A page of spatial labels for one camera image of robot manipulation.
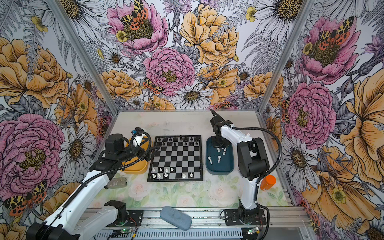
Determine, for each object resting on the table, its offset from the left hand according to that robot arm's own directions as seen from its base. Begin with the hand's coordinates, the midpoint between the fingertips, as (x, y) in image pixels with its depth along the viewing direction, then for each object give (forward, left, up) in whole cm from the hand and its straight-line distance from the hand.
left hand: (152, 147), depth 78 cm
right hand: (+7, -37, -14) cm, 40 cm away
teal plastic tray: (+1, -37, -19) cm, 41 cm away
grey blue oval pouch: (-30, -15, -16) cm, 37 cm away
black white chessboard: (+2, -12, -17) cm, 21 cm away
